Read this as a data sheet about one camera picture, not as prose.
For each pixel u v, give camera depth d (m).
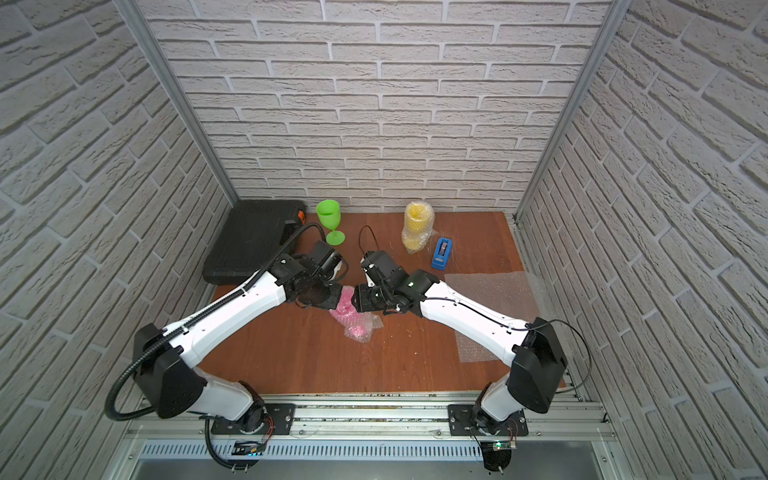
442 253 1.03
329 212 1.01
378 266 0.57
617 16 0.69
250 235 1.10
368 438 0.72
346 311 0.77
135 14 0.70
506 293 0.97
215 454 0.69
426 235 1.06
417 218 0.98
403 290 0.55
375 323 0.89
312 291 0.58
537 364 0.41
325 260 0.62
